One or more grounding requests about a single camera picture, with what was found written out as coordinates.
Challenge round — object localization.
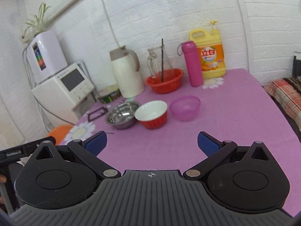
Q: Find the red plastic basket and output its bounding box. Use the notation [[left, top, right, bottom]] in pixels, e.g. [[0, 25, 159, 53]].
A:
[[145, 68, 184, 94]]

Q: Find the red and white ceramic bowl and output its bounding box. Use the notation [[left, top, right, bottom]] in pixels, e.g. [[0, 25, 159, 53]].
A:
[[135, 101, 168, 130]]

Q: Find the instant noodle cup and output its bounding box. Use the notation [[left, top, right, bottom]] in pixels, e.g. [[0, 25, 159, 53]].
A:
[[96, 84, 121, 104]]

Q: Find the pink thermos bottle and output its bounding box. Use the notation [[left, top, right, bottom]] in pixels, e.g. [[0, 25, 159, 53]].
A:
[[177, 41, 204, 87]]

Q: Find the purple plastic bowl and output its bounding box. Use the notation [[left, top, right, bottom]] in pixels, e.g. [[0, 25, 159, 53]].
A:
[[169, 95, 201, 122]]

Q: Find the orange plastic stool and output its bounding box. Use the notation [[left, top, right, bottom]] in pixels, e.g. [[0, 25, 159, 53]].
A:
[[47, 124, 74, 145]]

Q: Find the black box on bed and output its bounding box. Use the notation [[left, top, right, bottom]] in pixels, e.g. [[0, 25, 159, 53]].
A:
[[292, 52, 301, 77]]

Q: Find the stainless steel bowl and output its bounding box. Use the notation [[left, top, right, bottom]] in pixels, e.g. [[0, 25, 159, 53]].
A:
[[105, 101, 141, 130]]

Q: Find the pink tablecloth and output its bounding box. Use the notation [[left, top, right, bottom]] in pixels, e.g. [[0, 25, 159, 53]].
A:
[[63, 69, 300, 216]]

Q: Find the white appliance with screen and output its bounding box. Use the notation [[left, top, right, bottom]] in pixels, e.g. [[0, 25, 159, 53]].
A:
[[32, 61, 95, 127]]

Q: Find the green potted plant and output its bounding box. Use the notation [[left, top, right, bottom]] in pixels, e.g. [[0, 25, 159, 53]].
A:
[[22, 2, 50, 39]]

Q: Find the black rectangular frame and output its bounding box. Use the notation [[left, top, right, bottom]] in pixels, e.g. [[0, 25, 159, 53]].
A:
[[87, 107, 108, 122]]

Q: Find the white water purifier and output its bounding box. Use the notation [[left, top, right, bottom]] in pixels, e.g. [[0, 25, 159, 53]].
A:
[[26, 30, 67, 84]]

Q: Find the person's left hand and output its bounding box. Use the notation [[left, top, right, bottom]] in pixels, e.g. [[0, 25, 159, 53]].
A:
[[0, 174, 7, 184]]

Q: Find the clear glass pitcher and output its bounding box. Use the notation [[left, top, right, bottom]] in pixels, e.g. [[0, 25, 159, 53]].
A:
[[147, 45, 173, 78]]

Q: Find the dark stirring stick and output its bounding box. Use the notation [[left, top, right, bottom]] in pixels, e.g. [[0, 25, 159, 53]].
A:
[[161, 38, 164, 82]]

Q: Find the plaid blanket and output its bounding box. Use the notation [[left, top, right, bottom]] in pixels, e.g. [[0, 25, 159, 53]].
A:
[[264, 76, 300, 131]]

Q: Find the yellow detergent bottle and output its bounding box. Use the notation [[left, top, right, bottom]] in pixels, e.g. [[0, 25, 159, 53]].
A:
[[189, 21, 226, 79]]

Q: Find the cream thermos jug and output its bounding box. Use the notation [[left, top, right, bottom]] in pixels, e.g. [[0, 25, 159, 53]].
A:
[[110, 45, 145, 98]]

